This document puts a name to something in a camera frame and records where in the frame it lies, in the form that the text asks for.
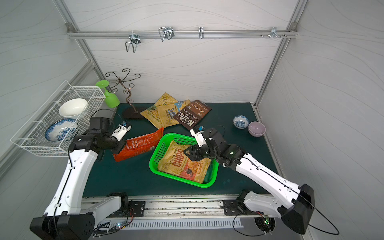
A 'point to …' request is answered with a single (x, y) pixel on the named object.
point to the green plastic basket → (163, 143)
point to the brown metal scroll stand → (128, 112)
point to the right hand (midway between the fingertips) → (188, 149)
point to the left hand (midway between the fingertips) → (119, 141)
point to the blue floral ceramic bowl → (240, 122)
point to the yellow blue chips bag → (162, 116)
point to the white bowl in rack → (73, 107)
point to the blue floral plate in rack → (61, 129)
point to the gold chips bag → (166, 102)
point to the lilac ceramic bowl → (256, 129)
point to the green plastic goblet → (111, 99)
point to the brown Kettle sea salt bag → (190, 116)
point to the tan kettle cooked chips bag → (174, 161)
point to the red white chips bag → (139, 145)
